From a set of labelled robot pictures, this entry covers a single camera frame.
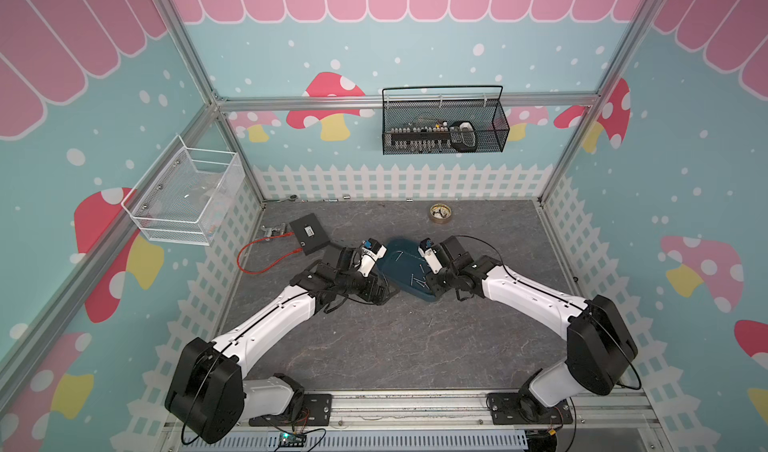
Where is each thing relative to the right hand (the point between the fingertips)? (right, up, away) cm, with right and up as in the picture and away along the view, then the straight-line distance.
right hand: (431, 276), depth 88 cm
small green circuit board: (-36, -38, -15) cm, 54 cm away
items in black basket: (0, +43, +4) cm, 43 cm away
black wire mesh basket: (+4, +49, +7) cm, 49 cm away
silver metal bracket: (-55, +13, +22) cm, 61 cm away
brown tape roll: (+7, +20, +28) cm, 35 cm away
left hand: (-13, -2, -7) cm, 15 cm away
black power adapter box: (-42, +12, +21) cm, 49 cm away
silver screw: (-9, +4, +15) cm, 18 cm away
